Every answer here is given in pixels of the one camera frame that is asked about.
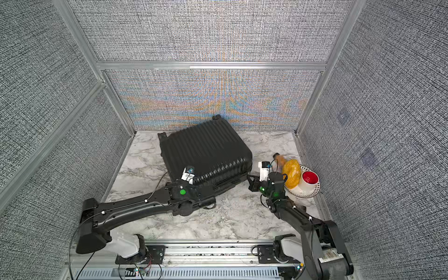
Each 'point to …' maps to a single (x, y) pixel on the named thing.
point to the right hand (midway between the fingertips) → (248, 171)
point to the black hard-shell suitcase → (219, 156)
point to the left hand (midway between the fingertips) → (186, 191)
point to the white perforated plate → (299, 192)
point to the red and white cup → (308, 179)
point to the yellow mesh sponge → (292, 168)
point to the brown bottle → (280, 159)
